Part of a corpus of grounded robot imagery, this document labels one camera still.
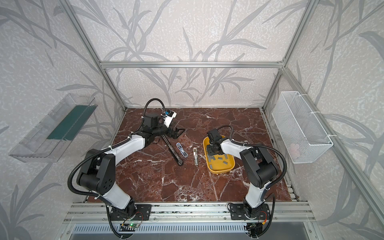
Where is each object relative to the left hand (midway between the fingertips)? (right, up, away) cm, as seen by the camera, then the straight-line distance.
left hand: (181, 121), depth 87 cm
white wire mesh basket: (+55, -6, -26) cm, 61 cm away
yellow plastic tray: (+23, -26, +4) cm, 35 cm away
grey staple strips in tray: (+17, -23, +7) cm, 30 cm away
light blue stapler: (-1, -18, +8) cm, 20 cm away
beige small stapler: (+8, -20, +4) cm, 22 cm away
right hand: (+19, -16, +10) cm, 27 cm away
